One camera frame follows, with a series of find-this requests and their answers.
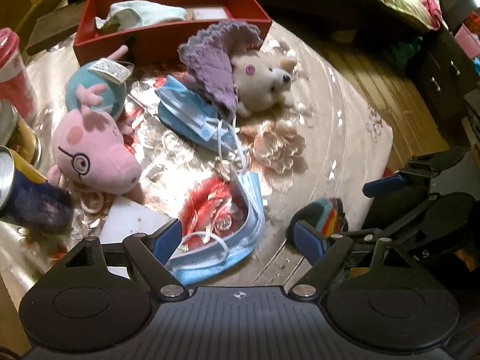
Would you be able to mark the pink pig plush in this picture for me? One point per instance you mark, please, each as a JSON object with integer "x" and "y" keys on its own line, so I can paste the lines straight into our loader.
{"x": 88, "y": 146}

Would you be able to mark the dark wooden stool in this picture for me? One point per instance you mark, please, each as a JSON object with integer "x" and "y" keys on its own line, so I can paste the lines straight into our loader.
{"x": 54, "y": 27}

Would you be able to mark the purple knitted cloth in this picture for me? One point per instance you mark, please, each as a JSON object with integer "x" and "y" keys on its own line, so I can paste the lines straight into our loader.
{"x": 207, "y": 58}

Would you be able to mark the red cardboard box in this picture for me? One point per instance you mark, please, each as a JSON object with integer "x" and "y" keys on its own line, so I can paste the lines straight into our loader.
{"x": 153, "y": 29}

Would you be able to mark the blue face mask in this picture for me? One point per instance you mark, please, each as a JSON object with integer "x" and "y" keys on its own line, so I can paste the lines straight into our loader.
{"x": 232, "y": 234}
{"x": 190, "y": 116}

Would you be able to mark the white foam block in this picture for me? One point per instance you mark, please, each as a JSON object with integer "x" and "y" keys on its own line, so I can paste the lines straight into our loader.
{"x": 209, "y": 13}

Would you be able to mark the yellow blue drink can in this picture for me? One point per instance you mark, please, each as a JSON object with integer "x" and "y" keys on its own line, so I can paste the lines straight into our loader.
{"x": 27, "y": 198}

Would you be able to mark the rainbow striped dark sock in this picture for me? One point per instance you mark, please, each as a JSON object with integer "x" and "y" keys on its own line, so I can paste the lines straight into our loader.
{"x": 326, "y": 215}

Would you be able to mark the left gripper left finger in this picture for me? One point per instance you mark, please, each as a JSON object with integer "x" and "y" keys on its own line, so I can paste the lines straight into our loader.
{"x": 148, "y": 255}

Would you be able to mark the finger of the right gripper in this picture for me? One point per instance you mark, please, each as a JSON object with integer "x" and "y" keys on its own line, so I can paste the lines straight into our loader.
{"x": 382, "y": 186}

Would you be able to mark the floral satin tablecloth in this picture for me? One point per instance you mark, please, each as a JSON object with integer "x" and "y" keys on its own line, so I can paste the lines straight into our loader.
{"x": 328, "y": 145}

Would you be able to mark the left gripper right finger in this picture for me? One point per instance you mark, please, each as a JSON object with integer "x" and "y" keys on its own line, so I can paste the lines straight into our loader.
{"x": 326, "y": 255}

